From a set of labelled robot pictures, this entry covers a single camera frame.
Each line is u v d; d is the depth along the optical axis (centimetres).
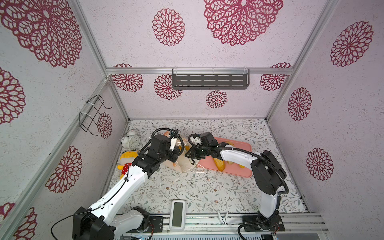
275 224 73
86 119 73
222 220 74
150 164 53
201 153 78
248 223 73
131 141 96
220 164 92
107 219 39
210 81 99
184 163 91
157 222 73
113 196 43
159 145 56
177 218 72
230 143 100
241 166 59
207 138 73
